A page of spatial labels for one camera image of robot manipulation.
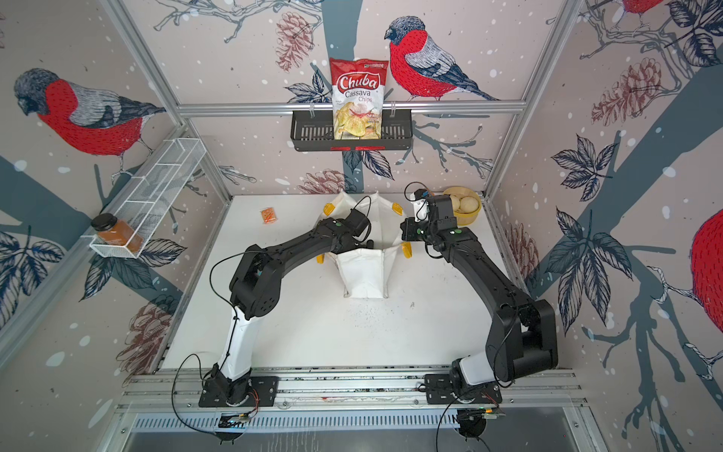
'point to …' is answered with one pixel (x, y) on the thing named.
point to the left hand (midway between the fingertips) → (358, 251)
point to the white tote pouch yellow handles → (365, 274)
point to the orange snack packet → (268, 216)
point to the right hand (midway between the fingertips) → (401, 222)
